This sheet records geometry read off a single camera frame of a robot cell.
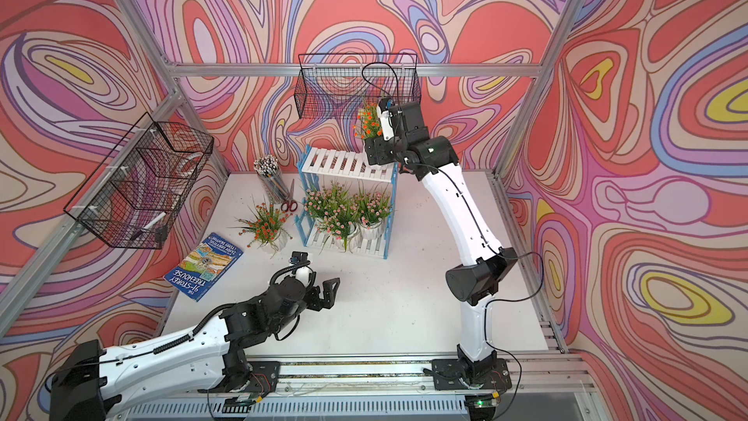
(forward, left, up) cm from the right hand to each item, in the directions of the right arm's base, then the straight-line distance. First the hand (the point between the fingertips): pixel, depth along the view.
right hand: (382, 151), depth 76 cm
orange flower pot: (-8, +36, -21) cm, 43 cm away
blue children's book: (-17, +58, -32) cm, 69 cm away
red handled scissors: (+11, +35, -34) cm, 50 cm away
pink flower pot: (-10, +14, -19) cm, 25 cm away
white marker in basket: (-14, +60, -9) cm, 62 cm away
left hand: (-26, +15, -23) cm, 38 cm away
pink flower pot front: (+1, +21, -18) cm, 27 cm away
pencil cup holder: (+12, +38, -19) cm, 44 cm away
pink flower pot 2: (-5, +4, -19) cm, 20 cm away
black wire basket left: (-10, +65, -5) cm, 66 cm away
